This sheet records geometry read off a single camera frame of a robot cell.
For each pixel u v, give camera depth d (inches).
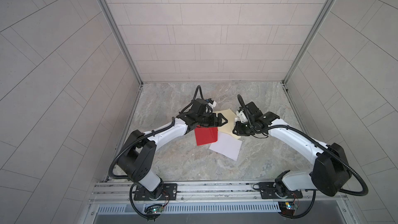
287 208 26.7
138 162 16.8
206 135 34.9
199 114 26.3
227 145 33.6
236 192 28.5
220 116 28.9
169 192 27.9
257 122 23.2
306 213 25.7
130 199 26.2
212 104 30.3
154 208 25.4
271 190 27.9
